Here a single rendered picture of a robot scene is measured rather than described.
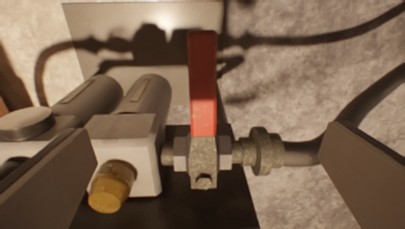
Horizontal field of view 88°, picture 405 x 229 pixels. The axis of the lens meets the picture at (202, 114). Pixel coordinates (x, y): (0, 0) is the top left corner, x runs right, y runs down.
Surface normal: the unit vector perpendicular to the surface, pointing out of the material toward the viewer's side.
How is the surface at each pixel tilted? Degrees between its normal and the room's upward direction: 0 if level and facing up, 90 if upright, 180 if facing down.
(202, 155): 0
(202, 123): 0
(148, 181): 0
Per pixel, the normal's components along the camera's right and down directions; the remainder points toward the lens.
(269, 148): 0.01, -0.27
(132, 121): -0.01, -0.87
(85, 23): 0.03, 0.49
